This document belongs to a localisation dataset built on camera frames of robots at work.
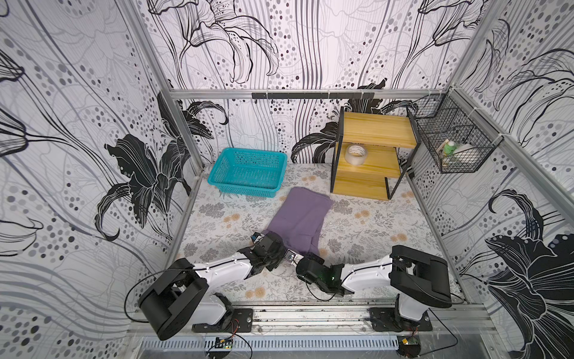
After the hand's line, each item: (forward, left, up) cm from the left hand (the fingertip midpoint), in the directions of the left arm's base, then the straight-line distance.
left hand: (288, 254), depth 88 cm
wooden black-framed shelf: (+44, -36, +19) cm, 60 cm away
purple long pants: (+13, -4, +4) cm, 14 cm away
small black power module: (-28, -40, 0) cm, 49 cm away
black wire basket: (+33, -63, +34) cm, 79 cm away
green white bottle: (+28, -57, +34) cm, 72 cm away
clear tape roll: (+40, -29, +18) cm, 53 cm away
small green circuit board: (-30, +20, -3) cm, 36 cm away
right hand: (0, -6, 0) cm, 6 cm away
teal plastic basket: (+45, +23, -2) cm, 50 cm away
